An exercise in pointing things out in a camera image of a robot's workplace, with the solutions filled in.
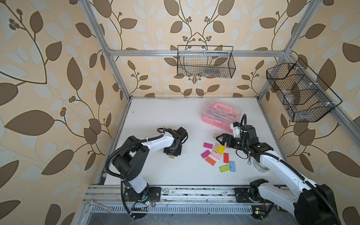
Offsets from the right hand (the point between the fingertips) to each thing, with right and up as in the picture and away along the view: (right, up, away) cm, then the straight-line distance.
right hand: (221, 139), depth 83 cm
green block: (+2, -18, +1) cm, 18 cm away
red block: (+4, -12, +4) cm, 13 cm away
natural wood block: (-30, -11, +2) cm, 32 cm away
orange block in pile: (-6, -14, +3) cm, 16 cm away
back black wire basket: (0, +52, +13) cm, 53 cm away
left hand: (-30, -9, +5) cm, 31 cm away
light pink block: (-2, -11, +5) cm, 12 cm away
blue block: (+7, -16, +1) cm, 18 cm away
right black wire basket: (+42, +25, -9) cm, 50 cm away
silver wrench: (-71, -30, -11) cm, 78 cm away
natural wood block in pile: (-2, -7, +8) cm, 10 cm away
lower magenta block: (-9, -10, +6) cm, 15 cm away
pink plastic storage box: (+3, +14, +13) cm, 20 cm away
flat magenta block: (-6, -6, +10) cm, 13 cm away
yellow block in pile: (+2, -8, +6) cm, 10 cm away
